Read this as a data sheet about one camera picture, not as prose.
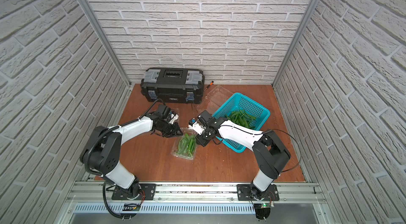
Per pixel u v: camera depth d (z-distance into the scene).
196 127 0.77
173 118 0.81
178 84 0.97
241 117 0.99
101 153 0.46
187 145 0.86
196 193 0.75
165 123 0.78
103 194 0.70
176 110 1.05
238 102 1.03
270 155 0.45
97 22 0.86
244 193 0.74
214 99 1.05
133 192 0.66
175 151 0.81
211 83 1.22
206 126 0.67
